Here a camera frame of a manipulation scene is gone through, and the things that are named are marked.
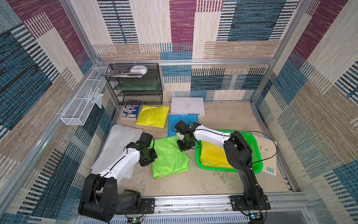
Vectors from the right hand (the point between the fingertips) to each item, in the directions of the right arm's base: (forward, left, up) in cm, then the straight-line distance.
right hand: (180, 148), depth 92 cm
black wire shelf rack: (+46, +34, +11) cm, 58 cm away
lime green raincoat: (-7, +6, 0) cm, 10 cm away
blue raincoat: (+24, +5, 0) cm, 25 cm away
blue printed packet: (+33, +39, +1) cm, 51 cm away
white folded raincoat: (+9, +43, 0) cm, 44 cm away
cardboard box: (+1, -59, -3) cm, 59 cm away
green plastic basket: (-8, -44, +5) cm, 45 cm away
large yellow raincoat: (-7, -19, +2) cm, 21 cm away
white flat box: (+36, -6, +2) cm, 37 cm away
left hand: (-7, +16, +2) cm, 17 cm away
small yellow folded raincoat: (+27, +21, +2) cm, 34 cm away
